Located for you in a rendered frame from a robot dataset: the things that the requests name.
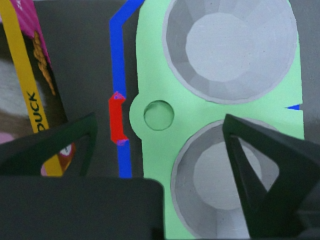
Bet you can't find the blue tape outline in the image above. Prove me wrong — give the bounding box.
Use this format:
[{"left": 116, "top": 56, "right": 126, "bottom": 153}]
[{"left": 109, "top": 0, "right": 144, "bottom": 177}]

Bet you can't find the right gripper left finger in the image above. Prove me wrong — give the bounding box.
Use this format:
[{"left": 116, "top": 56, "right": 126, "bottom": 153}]
[{"left": 0, "top": 113, "right": 98, "bottom": 176}]

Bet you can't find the grey steel bowl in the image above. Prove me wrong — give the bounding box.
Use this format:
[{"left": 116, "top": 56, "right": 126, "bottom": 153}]
[
  {"left": 161, "top": 0, "right": 298, "bottom": 105},
  {"left": 170, "top": 119, "right": 279, "bottom": 239}
]

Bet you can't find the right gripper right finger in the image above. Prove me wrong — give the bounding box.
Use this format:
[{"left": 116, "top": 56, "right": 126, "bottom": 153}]
[{"left": 222, "top": 113, "right": 320, "bottom": 238}]

